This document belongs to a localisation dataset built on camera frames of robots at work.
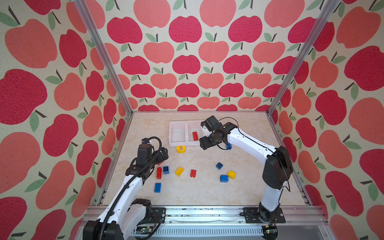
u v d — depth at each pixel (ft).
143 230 2.35
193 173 2.90
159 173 2.85
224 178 2.84
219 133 2.07
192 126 3.56
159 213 2.47
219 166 2.97
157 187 2.73
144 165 2.05
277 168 1.63
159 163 3.05
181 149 3.20
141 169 1.88
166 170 2.83
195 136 3.42
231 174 2.83
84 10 2.31
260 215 2.20
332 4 2.25
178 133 3.52
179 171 2.90
